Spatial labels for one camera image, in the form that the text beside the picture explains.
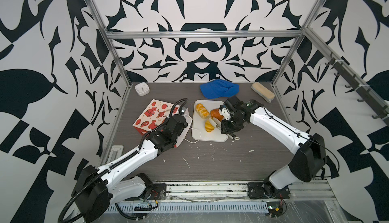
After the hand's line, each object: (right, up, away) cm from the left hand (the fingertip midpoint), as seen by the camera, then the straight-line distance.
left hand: (174, 115), depth 79 cm
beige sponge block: (+60, +14, +32) cm, 70 cm away
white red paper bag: (-12, 0, +10) cm, 16 cm away
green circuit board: (+48, -42, -8) cm, 64 cm away
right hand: (+26, -8, 0) cm, 27 cm away
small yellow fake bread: (+19, -8, +12) cm, 24 cm away
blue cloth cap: (+29, +16, +33) cm, 46 cm away
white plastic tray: (+13, -13, +15) cm, 24 cm away
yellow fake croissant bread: (+15, 0, +20) cm, 25 cm away
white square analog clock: (-28, +16, +33) cm, 46 cm away
